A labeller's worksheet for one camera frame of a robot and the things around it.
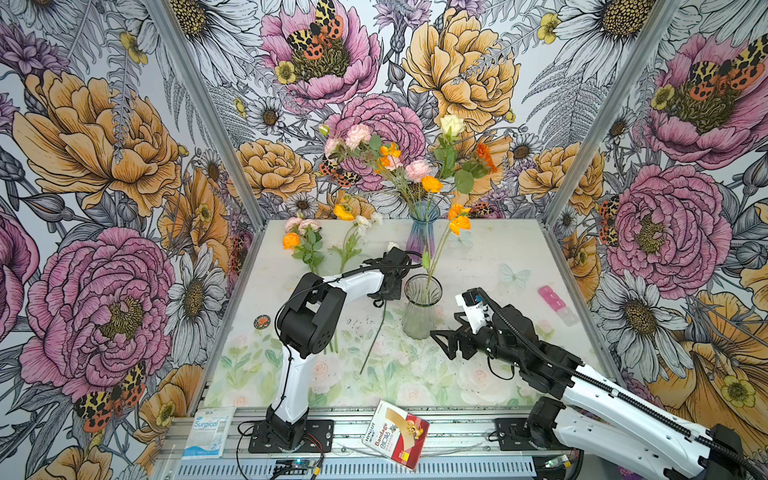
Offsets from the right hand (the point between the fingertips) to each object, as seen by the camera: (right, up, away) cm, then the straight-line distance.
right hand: (446, 335), depth 74 cm
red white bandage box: (-12, -23, -3) cm, 26 cm away
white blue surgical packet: (-58, -24, +1) cm, 63 cm away
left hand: (-16, +5, +25) cm, 30 cm away
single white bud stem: (-13, +22, +23) cm, 34 cm away
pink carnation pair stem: (-9, +44, +18) cm, 48 cm away
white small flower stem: (-28, +25, +38) cm, 54 cm away
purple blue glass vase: (-3, +23, +31) cm, 39 cm away
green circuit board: (-35, -29, -4) cm, 46 cm away
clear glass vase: (-6, +9, +4) cm, 11 cm away
